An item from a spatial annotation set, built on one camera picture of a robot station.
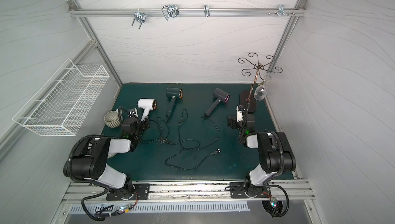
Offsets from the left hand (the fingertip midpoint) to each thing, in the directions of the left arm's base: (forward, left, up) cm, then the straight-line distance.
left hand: (139, 118), depth 94 cm
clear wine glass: (+11, -74, +15) cm, 76 cm away
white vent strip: (-44, -18, -7) cm, 48 cm away
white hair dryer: (+11, -2, 0) cm, 11 cm away
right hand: (+4, -61, 0) cm, 61 cm away
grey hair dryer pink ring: (+23, -53, -3) cm, 58 cm away
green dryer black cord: (-7, -25, -6) cm, 26 cm away
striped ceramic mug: (+2, +20, -4) cm, 21 cm away
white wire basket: (-10, +25, +25) cm, 36 cm away
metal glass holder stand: (+21, -71, +25) cm, 78 cm away
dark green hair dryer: (+21, -19, -1) cm, 29 cm away
